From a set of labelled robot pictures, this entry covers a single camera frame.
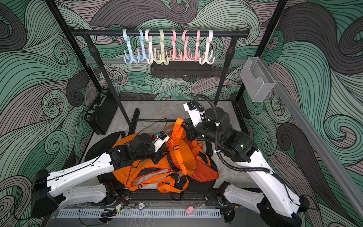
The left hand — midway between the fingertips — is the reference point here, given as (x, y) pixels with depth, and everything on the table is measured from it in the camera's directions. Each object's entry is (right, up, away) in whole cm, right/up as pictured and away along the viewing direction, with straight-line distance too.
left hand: (168, 149), depth 71 cm
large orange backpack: (-5, -15, +11) cm, 19 cm away
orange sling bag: (+6, -1, -6) cm, 9 cm away
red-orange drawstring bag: (+19, -13, +5) cm, 24 cm away
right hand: (+5, +15, -13) cm, 20 cm away
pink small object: (+11, -29, -2) cm, 31 cm away
